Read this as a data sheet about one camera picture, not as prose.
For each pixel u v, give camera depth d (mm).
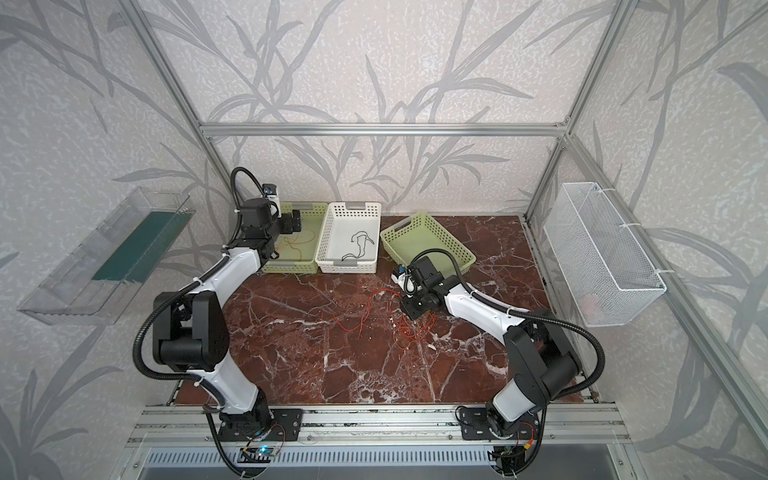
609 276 603
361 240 1114
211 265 1018
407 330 890
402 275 789
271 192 790
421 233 1143
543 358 439
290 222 835
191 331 474
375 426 753
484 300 539
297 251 1083
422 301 667
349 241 1125
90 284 632
